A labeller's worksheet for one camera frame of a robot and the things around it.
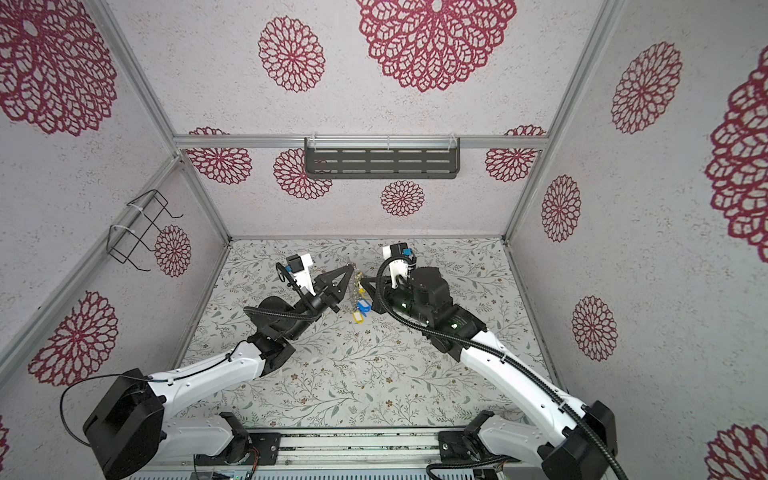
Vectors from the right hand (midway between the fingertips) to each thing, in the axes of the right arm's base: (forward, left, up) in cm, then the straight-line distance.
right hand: (362, 277), depth 67 cm
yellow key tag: (-1, +2, -15) cm, 15 cm away
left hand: (+2, +2, 0) cm, 3 cm away
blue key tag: (-2, 0, -10) cm, 10 cm away
